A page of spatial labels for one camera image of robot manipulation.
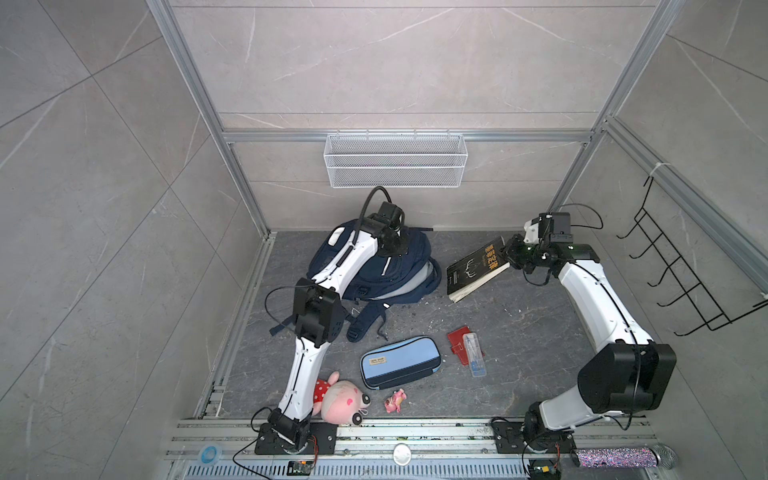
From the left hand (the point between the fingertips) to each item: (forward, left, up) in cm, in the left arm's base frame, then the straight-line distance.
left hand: (407, 243), depth 94 cm
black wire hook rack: (-31, -60, +16) cm, 70 cm away
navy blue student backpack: (-10, +8, -5) cm, 14 cm away
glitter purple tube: (-58, -55, -12) cm, 81 cm away
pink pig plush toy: (-44, +20, -8) cm, 49 cm away
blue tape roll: (-53, +52, -17) cm, 76 cm away
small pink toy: (-44, +6, -13) cm, 46 cm away
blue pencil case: (-33, +4, -14) cm, 36 cm away
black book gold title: (-12, -18, 0) cm, 22 cm away
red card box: (-28, -14, -14) cm, 35 cm away
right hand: (-9, -25, +7) cm, 28 cm away
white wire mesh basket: (+26, +3, +14) cm, 30 cm away
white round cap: (-55, +5, -14) cm, 57 cm away
